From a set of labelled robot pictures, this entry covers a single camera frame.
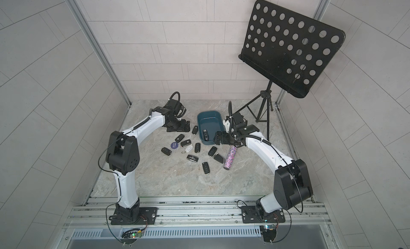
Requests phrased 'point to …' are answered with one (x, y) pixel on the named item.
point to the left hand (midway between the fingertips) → (187, 127)
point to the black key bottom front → (206, 168)
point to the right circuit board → (269, 232)
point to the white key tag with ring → (188, 148)
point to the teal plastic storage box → (212, 121)
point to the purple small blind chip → (174, 145)
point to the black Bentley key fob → (192, 158)
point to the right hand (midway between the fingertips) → (220, 139)
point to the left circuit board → (129, 237)
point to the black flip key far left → (166, 150)
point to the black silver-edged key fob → (218, 157)
